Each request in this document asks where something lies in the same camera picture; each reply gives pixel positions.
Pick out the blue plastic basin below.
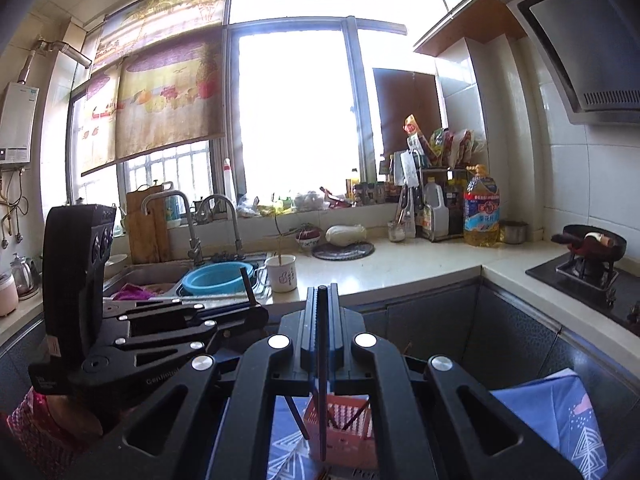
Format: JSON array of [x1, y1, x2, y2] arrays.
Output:
[[181, 261, 255, 297]]

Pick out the round dark trivet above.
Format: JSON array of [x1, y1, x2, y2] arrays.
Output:
[[312, 241, 376, 261]]

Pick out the metal exhaust pipe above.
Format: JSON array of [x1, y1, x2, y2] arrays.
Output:
[[17, 37, 93, 86]]

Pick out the dark kitchen base cabinets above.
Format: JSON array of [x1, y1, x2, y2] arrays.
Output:
[[0, 277, 640, 411]]

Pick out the person's left forearm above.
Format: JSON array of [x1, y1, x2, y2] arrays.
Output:
[[6, 387, 76, 471]]

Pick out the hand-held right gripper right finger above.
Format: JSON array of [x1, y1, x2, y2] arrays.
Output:
[[327, 284, 583, 480]]

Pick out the red frying pan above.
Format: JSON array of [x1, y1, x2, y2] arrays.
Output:
[[551, 224, 627, 261]]

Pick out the metal spice rack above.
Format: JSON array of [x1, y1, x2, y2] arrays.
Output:
[[417, 165, 471, 241]]

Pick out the person's left hand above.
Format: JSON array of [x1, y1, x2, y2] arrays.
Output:
[[37, 394, 101, 438]]

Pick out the fruit print roller blind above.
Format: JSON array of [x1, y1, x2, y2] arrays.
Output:
[[115, 27, 226, 163]]

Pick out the narrow fruit print blind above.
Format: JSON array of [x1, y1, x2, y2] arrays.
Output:
[[69, 71, 121, 177]]

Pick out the steel cleaver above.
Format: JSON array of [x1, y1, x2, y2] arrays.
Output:
[[400, 150, 420, 188]]

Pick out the napa cabbage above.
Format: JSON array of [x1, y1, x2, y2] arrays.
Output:
[[325, 224, 367, 246]]

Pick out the white mug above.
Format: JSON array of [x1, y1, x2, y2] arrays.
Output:
[[255, 254, 297, 293]]

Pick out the cooking oil bottle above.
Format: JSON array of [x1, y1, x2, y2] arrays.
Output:
[[462, 164, 502, 248]]

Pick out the steel faucet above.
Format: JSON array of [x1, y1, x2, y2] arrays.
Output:
[[141, 190, 205, 267], [197, 194, 246, 261]]

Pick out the wall cabinet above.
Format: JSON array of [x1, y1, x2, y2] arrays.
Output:
[[412, 0, 531, 58]]

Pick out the blue printed tablecloth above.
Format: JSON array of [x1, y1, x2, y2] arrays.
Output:
[[267, 367, 611, 480]]

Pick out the pink pot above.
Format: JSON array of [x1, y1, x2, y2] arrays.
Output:
[[0, 270, 20, 317]]

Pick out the small steel cup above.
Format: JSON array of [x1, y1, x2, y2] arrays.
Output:
[[500, 220, 530, 245]]

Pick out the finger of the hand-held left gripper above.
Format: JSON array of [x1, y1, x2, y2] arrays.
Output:
[[103, 299, 268, 336], [117, 325, 228, 366]]

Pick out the row of spice jars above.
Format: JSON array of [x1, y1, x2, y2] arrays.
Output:
[[345, 177, 403, 206]]

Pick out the pink plastic chopstick holder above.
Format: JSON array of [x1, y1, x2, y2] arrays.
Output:
[[300, 392, 381, 471]]

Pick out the white plastic jug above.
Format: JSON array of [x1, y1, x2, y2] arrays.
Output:
[[422, 180, 450, 241]]

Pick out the pink cloth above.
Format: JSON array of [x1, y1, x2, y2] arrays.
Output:
[[112, 282, 163, 302]]

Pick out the steel range hood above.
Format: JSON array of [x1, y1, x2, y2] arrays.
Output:
[[505, 0, 640, 126]]

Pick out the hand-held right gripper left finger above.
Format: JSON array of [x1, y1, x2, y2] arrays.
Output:
[[70, 285, 321, 480]]

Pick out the clear bag of garlic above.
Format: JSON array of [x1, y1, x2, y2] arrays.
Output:
[[292, 190, 323, 211]]

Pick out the brown board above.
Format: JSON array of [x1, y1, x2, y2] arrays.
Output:
[[372, 66, 443, 176]]

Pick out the palm print roller blind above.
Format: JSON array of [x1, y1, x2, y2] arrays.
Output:
[[92, 0, 231, 68]]

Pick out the wooden cutting board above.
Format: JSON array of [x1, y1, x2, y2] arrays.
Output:
[[125, 184, 171, 265]]

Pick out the glass kettle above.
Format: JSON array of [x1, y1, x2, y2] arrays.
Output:
[[10, 252, 42, 297]]

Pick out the steel sink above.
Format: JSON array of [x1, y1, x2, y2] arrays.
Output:
[[104, 252, 266, 301]]

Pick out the white bottle red cap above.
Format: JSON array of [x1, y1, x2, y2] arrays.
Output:
[[222, 157, 237, 206]]

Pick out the white water heater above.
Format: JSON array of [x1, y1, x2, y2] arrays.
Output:
[[0, 82, 41, 166]]

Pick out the pile of snack packets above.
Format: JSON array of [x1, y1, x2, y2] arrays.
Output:
[[404, 112, 488, 168]]

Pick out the black gas stove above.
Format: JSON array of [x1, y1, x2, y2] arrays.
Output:
[[525, 252, 640, 338]]

